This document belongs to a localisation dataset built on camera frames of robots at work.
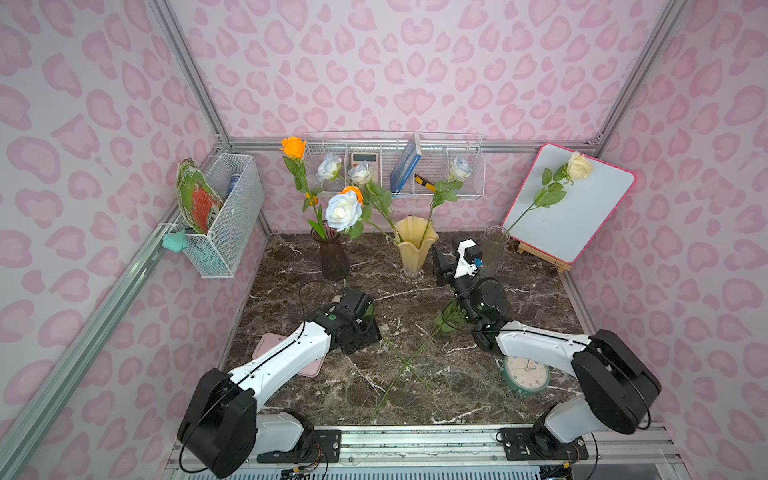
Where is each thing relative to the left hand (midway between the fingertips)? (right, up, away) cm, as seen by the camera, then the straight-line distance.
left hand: (376, 331), depth 84 cm
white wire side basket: (-41, +43, +4) cm, 60 cm away
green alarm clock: (+41, -11, -3) cm, 42 cm away
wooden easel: (+58, +20, +23) cm, 66 cm away
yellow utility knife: (+16, +44, +12) cm, 49 cm away
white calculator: (-6, +53, +11) cm, 54 cm away
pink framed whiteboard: (+64, +31, +10) cm, 71 cm away
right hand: (+17, +24, -10) cm, 31 cm away
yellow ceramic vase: (+12, +27, +13) cm, 32 cm away
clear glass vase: (+37, +24, +15) cm, 47 cm away
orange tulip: (-20, +38, +3) cm, 43 cm away
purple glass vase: (-15, +21, +17) cm, 31 cm away
